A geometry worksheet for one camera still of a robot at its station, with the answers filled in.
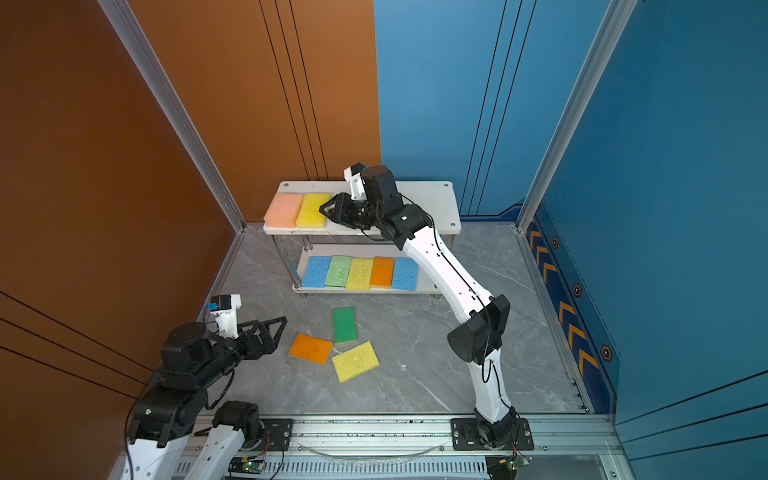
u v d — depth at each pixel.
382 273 0.97
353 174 0.67
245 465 0.70
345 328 0.92
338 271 0.97
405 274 0.96
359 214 0.62
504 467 0.70
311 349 0.87
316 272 0.96
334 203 0.66
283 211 0.75
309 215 0.74
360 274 0.95
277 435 0.74
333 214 0.64
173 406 0.45
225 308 0.58
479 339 0.56
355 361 0.85
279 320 0.65
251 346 0.58
